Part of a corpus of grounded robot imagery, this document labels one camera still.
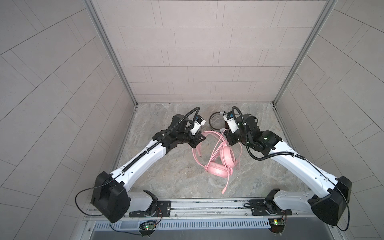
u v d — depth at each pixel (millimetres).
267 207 638
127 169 423
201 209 723
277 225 680
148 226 643
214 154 629
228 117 642
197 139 642
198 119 654
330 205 369
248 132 535
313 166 425
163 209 708
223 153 601
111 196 382
